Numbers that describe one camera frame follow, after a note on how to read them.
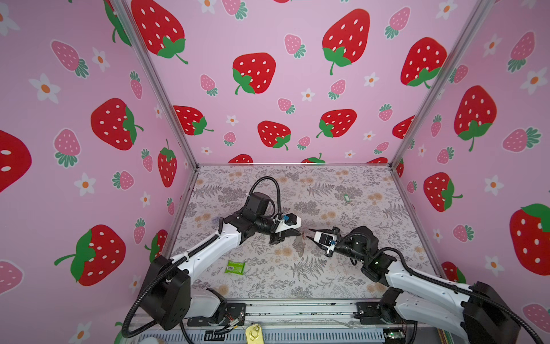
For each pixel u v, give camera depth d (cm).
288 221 63
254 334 67
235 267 84
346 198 107
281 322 73
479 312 41
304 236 75
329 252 67
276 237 67
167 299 41
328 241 61
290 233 68
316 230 73
